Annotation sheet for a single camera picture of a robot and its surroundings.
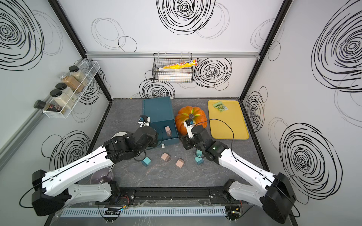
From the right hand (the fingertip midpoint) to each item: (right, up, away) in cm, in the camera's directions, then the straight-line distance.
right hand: (183, 136), depth 77 cm
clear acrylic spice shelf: (-63, +43, +16) cm, 78 cm away
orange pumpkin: (+10, +11, +17) cm, 23 cm away
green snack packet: (+30, +17, +38) cm, 52 cm away
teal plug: (-23, -17, +8) cm, 29 cm away
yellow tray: (+22, +7, -10) cm, 25 cm away
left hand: (-14, +2, -5) cm, 15 cm away
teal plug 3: (+10, -16, +8) cm, 20 cm away
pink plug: (-11, -14, +9) cm, 20 cm away
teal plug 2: (+10, -12, +10) cm, 18 cm away
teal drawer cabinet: (-14, +14, +6) cm, 20 cm away
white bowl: (-44, -2, +17) cm, 47 cm away
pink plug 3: (-9, +3, +3) cm, 10 cm away
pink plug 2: (-2, -18, +7) cm, 19 cm away
